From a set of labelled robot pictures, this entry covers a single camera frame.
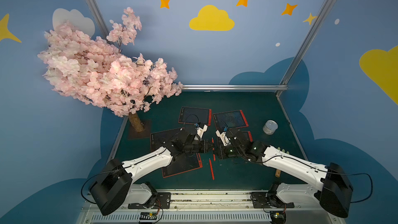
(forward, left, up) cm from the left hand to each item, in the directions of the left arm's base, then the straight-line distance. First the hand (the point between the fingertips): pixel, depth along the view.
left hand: (216, 144), depth 78 cm
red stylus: (-6, +1, -4) cm, 8 cm away
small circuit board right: (-29, -30, -18) cm, 45 cm away
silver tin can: (+17, -36, -10) cm, 41 cm away
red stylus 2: (-10, +1, -14) cm, 18 cm away
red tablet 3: (+14, -21, -15) cm, 29 cm away
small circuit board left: (-30, +32, -17) cm, 47 cm away
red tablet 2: (+27, -14, -16) cm, 34 cm away
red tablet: (+28, +14, -15) cm, 35 cm away
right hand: (-2, +1, -2) cm, 3 cm away
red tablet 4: (-6, +19, -15) cm, 24 cm away
